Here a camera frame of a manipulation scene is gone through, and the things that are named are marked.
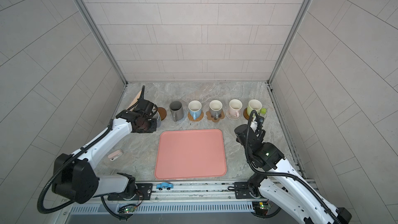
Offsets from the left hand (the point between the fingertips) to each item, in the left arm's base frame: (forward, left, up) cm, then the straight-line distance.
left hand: (156, 125), depth 84 cm
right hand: (-7, -45, +7) cm, 46 cm away
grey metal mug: (+10, -10, +2) cm, 14 cm away
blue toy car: (-28, -8, -6) cm, 30 cm away
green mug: (+14, -58, +1) cm, 60 cm away
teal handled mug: (+13, -33, 0) cm, 36 cm away
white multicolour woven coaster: (+10, -43, -6) cm, 44 cm away
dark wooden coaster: (+13, -53, -7) cm, 55 cm away
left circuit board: (-37, +5, -5) cm, 38 cm away
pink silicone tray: (-12, -19, -10) cm, 25 cm away
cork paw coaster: (+9, -33, -7) cm, 35 cm away
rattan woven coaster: (+9, -24, -7) cm, 26 cm away
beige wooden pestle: (+22, +19, -5) cm, 29 cm away
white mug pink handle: (+14, -45, 0) cm, 48 cm away
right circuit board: (-36, -52, -8) cm, 64 cm away
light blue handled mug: (+13, -21, -1) cm, 24 cm away
